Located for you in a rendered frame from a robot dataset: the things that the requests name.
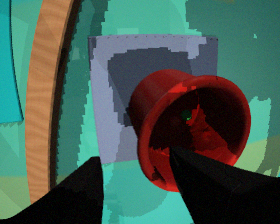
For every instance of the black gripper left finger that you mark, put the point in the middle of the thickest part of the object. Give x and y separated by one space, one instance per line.
77 200

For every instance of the red cup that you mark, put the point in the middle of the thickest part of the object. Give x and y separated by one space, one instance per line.
218 128

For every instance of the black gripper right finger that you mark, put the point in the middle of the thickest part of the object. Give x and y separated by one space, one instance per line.
218 193

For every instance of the brown long rectangular bar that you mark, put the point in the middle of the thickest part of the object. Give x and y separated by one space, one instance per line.
45 78

